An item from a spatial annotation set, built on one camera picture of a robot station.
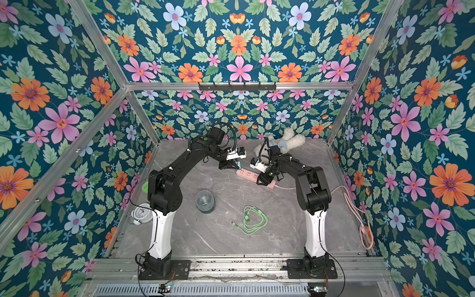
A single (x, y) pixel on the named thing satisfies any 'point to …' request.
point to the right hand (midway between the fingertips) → (267, 174)
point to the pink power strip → (252, 176)
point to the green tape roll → (145, 187)
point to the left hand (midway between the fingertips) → (239, 160)
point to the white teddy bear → (288, 142)
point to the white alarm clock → (141, 213)
